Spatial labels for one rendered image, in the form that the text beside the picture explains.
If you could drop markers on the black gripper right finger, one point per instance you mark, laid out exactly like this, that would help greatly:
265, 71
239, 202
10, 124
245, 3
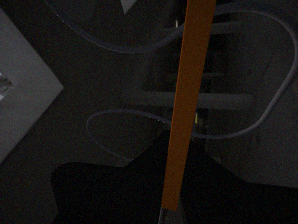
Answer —
211, 194

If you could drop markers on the orange handle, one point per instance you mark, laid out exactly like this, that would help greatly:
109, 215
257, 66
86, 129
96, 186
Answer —
197, 28

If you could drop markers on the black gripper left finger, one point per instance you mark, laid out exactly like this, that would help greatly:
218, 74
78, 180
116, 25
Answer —
136, 188

